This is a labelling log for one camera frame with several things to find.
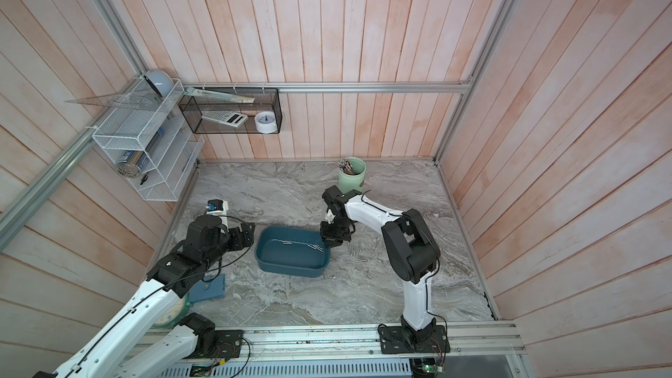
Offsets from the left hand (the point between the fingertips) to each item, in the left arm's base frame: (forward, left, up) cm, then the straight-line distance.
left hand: (242, 230), depth 78 cm
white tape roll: (+40, -3, +10) cm, 41 cm away
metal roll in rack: (+13, +33, +13) cm, 37 cm away
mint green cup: (+26, -35, -3) cm, 44 cm away
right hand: (+3, -25, -14) cm, 29 cm away
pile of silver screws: (+4, -13, -16) cm, 21 cm away
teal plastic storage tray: (+1, -16, -19) cm, 25 cm away
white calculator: (+42, +11, +9) cm, 45 cm away
